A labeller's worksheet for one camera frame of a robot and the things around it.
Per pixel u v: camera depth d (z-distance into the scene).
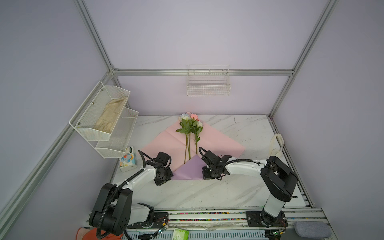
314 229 0.69
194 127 1.07
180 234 0.68
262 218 0.65
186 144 1.03
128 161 0.89
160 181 0.78
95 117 0.78
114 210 0.41
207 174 0.79
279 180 0.47
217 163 0.68
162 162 0.70
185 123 1.08
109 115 0.79
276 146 1.05
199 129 1.05
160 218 0.74
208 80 0.95
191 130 1.07
